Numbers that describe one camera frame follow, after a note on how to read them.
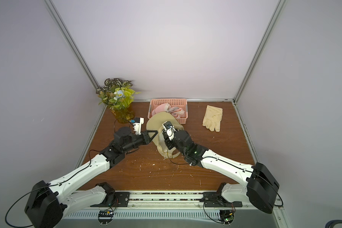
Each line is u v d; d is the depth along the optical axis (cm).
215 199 73
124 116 103
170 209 71
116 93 93
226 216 70
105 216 73
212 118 107
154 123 73
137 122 69
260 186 40
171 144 67
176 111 98
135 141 65
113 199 68
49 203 38
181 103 114
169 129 63
